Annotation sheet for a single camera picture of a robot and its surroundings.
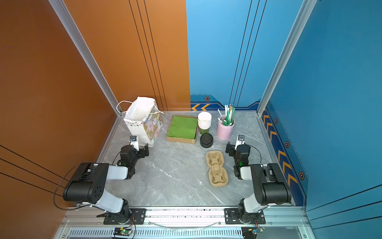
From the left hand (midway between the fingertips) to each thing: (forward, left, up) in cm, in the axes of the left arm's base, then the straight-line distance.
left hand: (140, 142), depth 95 cm
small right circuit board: (-46, -62, -7) cm, 77 cm away
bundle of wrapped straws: (+13, -56, +14) cm, 60 cm away
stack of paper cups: (+10, -41, +8) cm, 43 cm away
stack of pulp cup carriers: (-20, -49, -4) cm, 53 cm away
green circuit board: (-46, -1, -7) cm, 47 cm away
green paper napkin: (+14, -26, -2) cm, 30 cm away
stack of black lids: (+2, -42, 0) cm, 43 cm away
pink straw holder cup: (+8, -55, 0) cm, 56 cm away
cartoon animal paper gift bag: (+2, -6, +20) cm, 21 cm away
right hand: (0, -62, 0) cm, 62 cm away
